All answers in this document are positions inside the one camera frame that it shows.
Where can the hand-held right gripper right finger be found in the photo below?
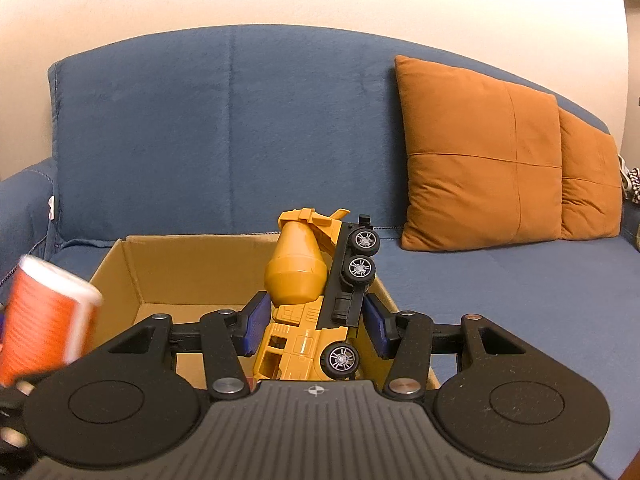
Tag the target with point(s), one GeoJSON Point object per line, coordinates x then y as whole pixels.
{"type": "Point", "coordinates": [376, 330]}

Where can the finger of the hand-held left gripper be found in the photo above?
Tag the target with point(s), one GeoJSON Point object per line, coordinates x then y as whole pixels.
{"type": "Point", "coordinates": [15, 410]}

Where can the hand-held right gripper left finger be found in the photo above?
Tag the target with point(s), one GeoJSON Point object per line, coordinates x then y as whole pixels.
{"type": "Point", "coordinates": [256, 325]}

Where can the yellow toy mixer truck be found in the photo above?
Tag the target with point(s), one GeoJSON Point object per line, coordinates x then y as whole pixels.
{"type": "Point", "coordinates": [300, 270]}

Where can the brown cardboard box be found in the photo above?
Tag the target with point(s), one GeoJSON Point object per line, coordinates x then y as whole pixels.
{"type": "Point", "coordinates": [190, 275]}

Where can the orange and white bottle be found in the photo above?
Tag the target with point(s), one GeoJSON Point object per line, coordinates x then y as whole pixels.
{"type": "Point", "coordinates": [45, 315]}

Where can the blue fabric sofa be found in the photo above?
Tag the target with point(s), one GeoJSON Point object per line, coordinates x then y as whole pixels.
{"type": "Point", "coordinates": [200, 135]}

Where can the large orange cushion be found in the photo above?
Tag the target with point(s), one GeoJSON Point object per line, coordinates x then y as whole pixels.
{"type": "Point", "coordinates": [480, 155]}

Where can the small orange cushion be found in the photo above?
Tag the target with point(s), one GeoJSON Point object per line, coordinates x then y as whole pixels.
{"type": "Point", "coordinates": [590, 185]}

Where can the black and white checkered cloth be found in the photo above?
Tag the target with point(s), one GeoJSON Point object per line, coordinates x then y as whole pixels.
{"type": "Point", "coordinates": [631, 180]}

